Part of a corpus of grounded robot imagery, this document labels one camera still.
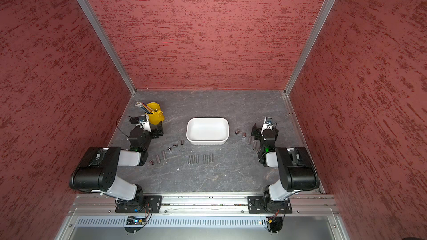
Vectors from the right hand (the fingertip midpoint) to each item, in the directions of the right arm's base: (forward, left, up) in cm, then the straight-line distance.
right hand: (262, 126), depth 94 cm
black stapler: (+9, +79, -3) cm, 80 cm away
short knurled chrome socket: (-18, +62, -5) cm, 65 cm away
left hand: (+2, +63, +3) cm, 63 cm away
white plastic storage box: (+1, +33, -4) cm, 33 cm away
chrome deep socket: (-8, +5, -6) cm, 12 cm away
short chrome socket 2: (-2, +11, -6) cm, 12 cm away
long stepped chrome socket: (-14, +57, -5) cm, 59 cm away
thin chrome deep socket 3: (-16, +34, -6) cm, 38 cm away
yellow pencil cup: (+7, +63, +2) cm, 63 cm away
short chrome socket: (-6, +47, -5) cm, 48 cm away
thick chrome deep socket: (-16, +59, -4) cm, 61 cm away
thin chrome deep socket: (-17, +42, -5) cm, 45 cm away
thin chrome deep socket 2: (-17, +38, -5) cm, 41 cm away
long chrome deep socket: (-6, +8, -5) cm, 11 cm away
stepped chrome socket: (0, +15, -4) cm, 15 cm away
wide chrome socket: (-9, +51, -4) cm, 52 cm away
